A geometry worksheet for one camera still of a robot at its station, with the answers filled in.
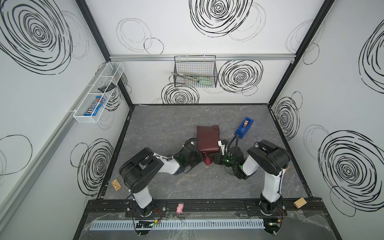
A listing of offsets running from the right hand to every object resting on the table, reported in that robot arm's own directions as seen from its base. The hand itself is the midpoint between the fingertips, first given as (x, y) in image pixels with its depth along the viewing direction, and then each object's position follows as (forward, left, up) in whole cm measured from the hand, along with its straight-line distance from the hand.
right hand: (207, 157), depth 89 cm
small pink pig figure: (-27, +14, +1) cm, 31 cm away
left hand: (0, +1, +1) cm, 1 cm away
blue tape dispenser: (+20, -25, +3) cm, 32 cm away
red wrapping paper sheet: (+13, 0, +2) cm, 13 cm away
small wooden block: (-23, -47, -2) cm, 52 cm away
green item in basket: (+33, +2, +31) cm, 45 cm away
